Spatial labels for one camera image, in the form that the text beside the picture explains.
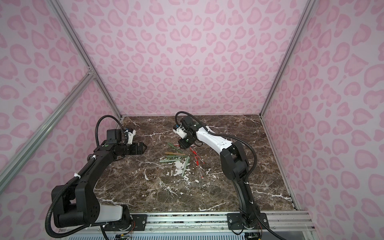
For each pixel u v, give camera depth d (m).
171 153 0.98
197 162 0.95
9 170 0.50
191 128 0.69
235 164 0.55
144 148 0.81
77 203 0.42
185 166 0.93
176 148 1.01
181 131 0.84
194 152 0.98
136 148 0.77
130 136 0.79
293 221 0.75
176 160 0.95
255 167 0.51
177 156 0.96
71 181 0.45
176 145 1.03
